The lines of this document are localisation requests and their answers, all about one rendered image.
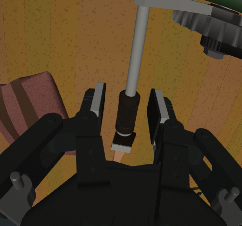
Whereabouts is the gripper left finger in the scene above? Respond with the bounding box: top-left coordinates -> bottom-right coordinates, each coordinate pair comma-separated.
0,82 -> 112,210

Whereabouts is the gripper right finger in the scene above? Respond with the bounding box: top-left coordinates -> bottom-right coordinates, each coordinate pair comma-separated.
146,88 -> 242,209

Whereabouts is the dark grey ratchet gear wheel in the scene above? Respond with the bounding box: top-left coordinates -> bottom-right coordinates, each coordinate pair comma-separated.
171,9 -> 242,49

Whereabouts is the black knurled knob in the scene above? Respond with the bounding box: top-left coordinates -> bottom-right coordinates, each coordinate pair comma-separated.
199,34 -> 242,59

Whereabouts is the dark grey shield plate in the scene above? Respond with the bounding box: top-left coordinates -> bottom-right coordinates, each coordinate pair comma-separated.
210,3 -> 242,28

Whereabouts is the grey hex nut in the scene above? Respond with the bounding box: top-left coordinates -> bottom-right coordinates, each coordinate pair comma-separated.
203,48 -> 225,61

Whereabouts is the grey lever with black grip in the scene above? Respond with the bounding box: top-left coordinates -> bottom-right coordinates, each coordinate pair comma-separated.
114,0 -> 215,138

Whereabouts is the red cloth with brown stripes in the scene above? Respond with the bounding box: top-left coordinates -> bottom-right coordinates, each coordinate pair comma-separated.
0,70 -> 77,156

